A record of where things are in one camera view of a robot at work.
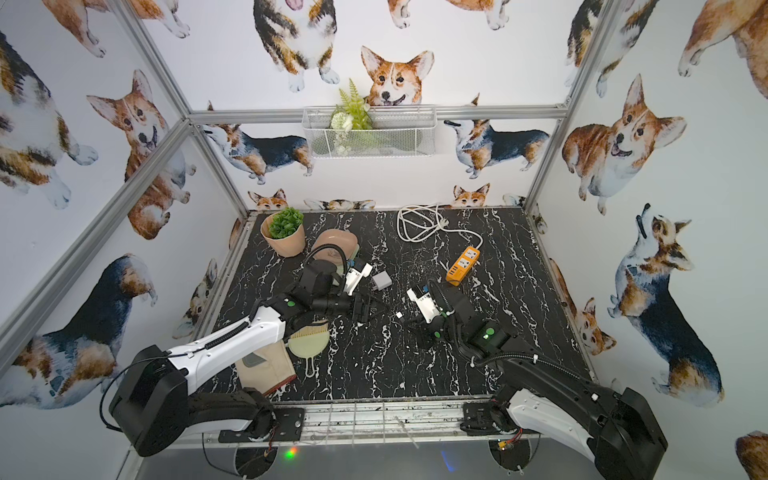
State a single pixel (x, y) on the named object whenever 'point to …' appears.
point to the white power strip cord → (416, 221)
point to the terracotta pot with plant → (285, 232)
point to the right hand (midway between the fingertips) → (404, 324)
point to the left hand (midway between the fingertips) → (385, 303)
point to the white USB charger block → (382, 280)
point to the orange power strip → (462, 266)
